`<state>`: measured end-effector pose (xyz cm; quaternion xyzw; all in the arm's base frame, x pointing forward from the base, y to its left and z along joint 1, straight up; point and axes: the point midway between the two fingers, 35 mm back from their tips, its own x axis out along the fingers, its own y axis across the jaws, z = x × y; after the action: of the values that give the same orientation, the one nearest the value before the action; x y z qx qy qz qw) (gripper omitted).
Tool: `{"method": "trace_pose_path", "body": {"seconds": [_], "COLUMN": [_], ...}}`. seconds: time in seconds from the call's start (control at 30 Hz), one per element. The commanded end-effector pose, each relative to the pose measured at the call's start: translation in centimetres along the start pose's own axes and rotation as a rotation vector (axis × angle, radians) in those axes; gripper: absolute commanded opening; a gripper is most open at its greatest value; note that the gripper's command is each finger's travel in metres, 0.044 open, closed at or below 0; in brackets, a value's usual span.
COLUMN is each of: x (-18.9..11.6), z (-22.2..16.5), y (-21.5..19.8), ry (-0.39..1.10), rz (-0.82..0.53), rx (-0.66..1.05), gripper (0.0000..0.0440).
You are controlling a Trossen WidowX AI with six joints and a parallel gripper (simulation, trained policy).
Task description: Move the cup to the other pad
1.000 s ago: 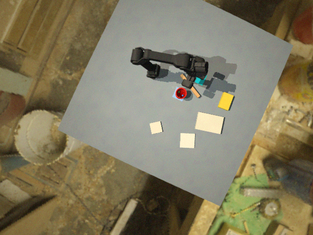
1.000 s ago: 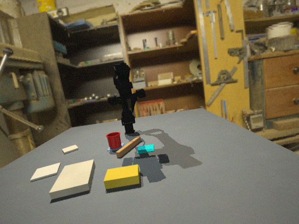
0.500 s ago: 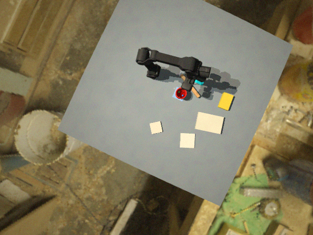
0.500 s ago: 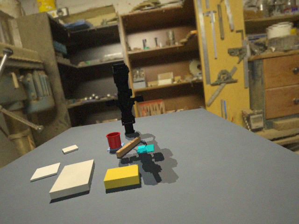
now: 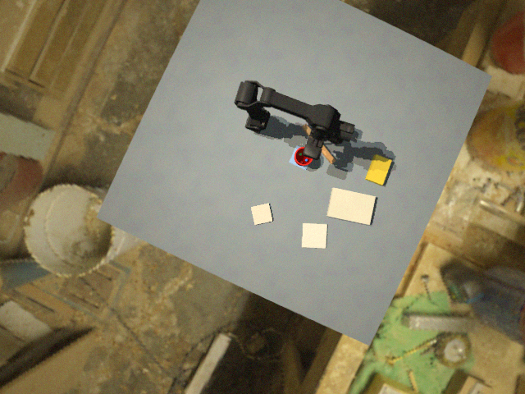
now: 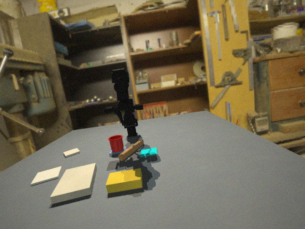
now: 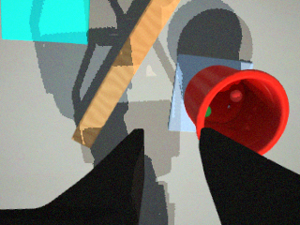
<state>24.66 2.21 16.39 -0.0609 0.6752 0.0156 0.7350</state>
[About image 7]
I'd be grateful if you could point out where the orange flat bar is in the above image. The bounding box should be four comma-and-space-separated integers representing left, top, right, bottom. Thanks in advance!
71, 0, 181, 149

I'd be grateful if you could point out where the red cup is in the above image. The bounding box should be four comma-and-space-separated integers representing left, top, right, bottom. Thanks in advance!
184, 65, 289, 155

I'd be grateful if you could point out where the small red ball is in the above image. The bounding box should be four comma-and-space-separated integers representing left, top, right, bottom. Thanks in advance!
230, 90, 243, 101

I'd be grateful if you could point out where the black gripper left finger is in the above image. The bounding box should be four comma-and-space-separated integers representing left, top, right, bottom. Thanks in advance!
0, 128, 145, 225

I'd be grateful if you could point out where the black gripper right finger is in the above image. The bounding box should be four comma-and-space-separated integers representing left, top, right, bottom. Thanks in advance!
199, 127, 300, 225

